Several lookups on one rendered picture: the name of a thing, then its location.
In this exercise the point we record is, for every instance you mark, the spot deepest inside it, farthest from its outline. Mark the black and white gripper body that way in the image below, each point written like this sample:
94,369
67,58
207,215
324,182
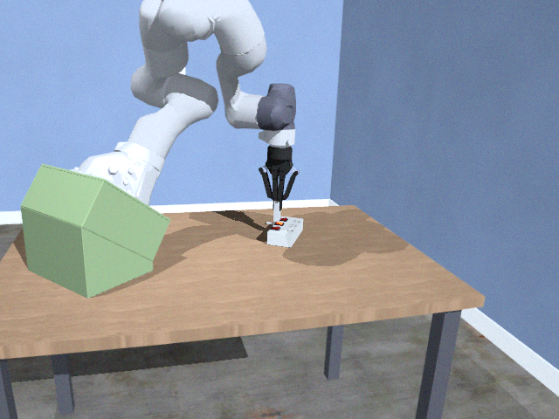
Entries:
284,154

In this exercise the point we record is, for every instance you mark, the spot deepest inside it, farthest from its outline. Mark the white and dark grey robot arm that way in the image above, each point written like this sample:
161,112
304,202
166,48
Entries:
135,165

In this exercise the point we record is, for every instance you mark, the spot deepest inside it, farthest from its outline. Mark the white power strip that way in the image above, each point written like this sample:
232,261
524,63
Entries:
285,231

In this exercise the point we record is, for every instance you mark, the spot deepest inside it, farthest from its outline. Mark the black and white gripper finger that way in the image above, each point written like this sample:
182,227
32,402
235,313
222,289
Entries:
282,197
271,194

